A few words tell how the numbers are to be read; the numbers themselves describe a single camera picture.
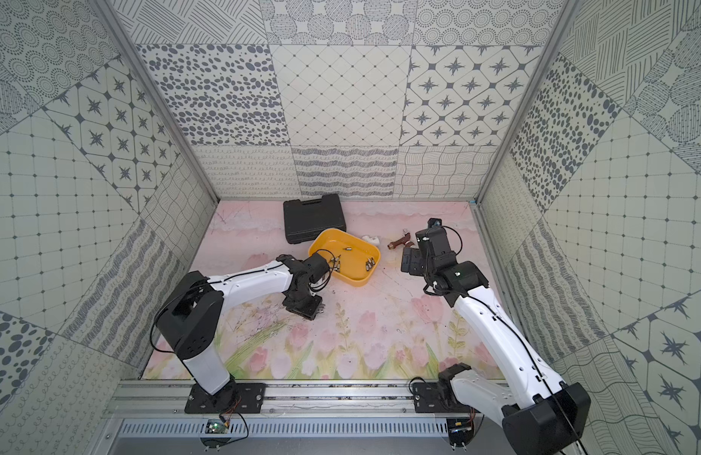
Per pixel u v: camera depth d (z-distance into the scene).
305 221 1.09
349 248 1.04
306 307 0.78
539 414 0.36
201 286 0.50
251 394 0.74
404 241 1.05
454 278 0.51
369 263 1.01
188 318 0.47
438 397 0.73
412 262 0.69
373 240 1.04
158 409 0.74
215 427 0.71
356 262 1.01
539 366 0.40
